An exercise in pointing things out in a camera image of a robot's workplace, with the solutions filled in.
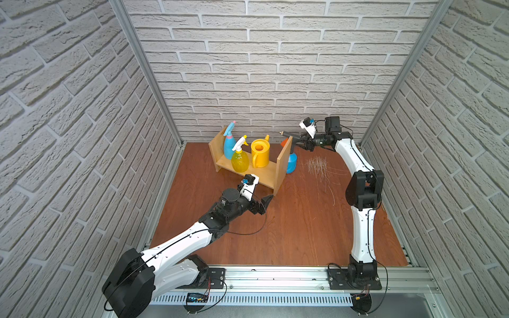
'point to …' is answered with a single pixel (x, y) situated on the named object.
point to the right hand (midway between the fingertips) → (289, 141)
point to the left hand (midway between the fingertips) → (262, 184)
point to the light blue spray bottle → (229, 142)
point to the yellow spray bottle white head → (240, 161)
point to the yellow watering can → (260, 152)
